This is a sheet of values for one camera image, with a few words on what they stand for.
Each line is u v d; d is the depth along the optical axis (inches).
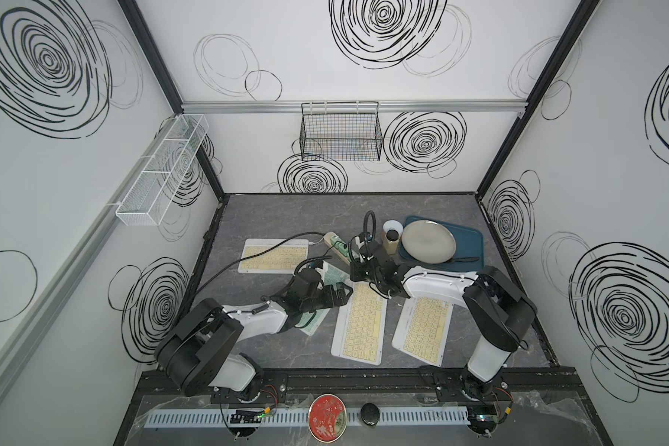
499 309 18.5
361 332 32.5
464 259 40.4
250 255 39.2
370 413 24.4
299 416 25.3
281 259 39.1
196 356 16.8
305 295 27.0
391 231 37.9
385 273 27.3
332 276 37.5
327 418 26.2
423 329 32.8
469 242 41.5
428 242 40.6
